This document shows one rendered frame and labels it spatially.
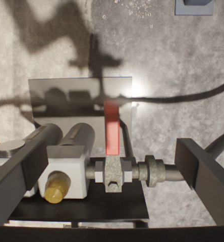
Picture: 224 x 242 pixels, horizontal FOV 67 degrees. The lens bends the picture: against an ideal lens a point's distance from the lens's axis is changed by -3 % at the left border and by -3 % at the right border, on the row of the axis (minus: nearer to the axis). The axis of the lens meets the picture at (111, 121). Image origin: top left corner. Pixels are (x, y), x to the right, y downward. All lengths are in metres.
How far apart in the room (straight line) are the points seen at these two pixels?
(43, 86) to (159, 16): 0.52
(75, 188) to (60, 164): 0.05
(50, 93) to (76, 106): 0.12
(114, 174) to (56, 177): 0.09
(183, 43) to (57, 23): 0.48
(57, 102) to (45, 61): 0.17
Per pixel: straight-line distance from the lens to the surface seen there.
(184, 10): 0.77
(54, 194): 0.29
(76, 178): 0.31
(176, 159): 0.17
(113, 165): 0.27
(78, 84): 0.72
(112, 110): 0.23
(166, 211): 1.03
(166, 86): 0.74
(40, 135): 0.44
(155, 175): 0.31
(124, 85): 0.70
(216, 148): 0.43
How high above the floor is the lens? 0.71
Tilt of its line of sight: 73 degrees down
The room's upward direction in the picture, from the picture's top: 177 degrees counter-clockwise
